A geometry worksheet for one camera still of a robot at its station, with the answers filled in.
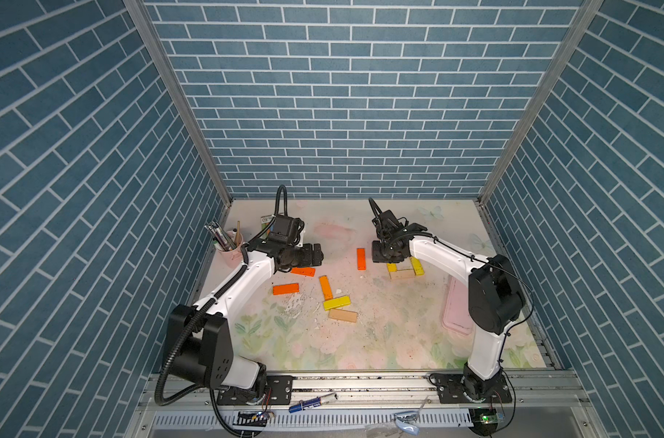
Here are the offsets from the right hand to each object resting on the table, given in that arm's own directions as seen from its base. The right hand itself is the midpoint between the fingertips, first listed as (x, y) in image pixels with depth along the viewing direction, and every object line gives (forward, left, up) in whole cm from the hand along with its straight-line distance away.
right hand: (378, 257), depth 93 cm
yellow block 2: (0, -5, -7) cm, 9 cm away
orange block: (-4, +25, -6) cm, 26 cm away
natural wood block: (-19, +11, -7) cm, 23 cm away
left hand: (-6, +20, +6) cm, 21 cm away
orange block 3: (+3, +6, -7) cm, 10 cm away
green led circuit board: (-43, -29, -9) cm, 52 cm away
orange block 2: (-11, +31, -8) cm, 33 cm away
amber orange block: (-9, +17, -9) cm, 21 cm away
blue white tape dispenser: (-45, -8, -7) cm, 46 cm away
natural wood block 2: (-2, -9, -7) cm, 12 cm away
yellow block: (-14, +13, -8) cm, 21 cm away
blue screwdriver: (-43, +18, -6) cm, 47 cm away
